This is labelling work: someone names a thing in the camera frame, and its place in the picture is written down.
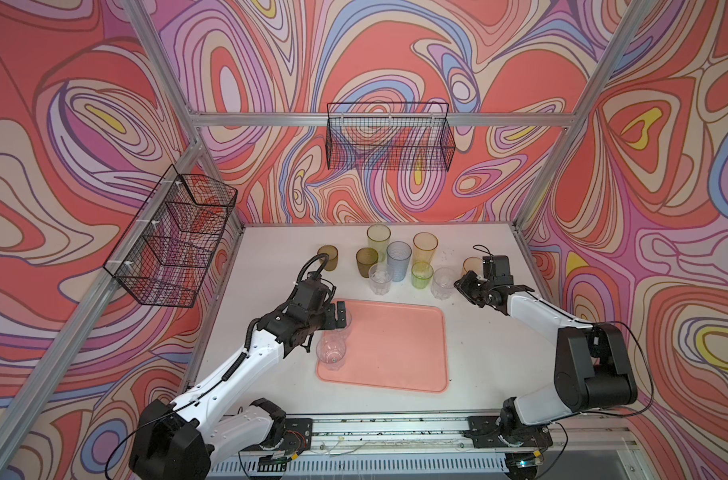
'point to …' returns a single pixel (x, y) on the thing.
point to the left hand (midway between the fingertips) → (335, 308)
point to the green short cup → (421, 274)
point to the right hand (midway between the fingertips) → (457, 289)
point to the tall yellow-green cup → (378, 236)
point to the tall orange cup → (424, 244)
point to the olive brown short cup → (366, 257)
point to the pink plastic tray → (402, 346)
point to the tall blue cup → (398, 255)
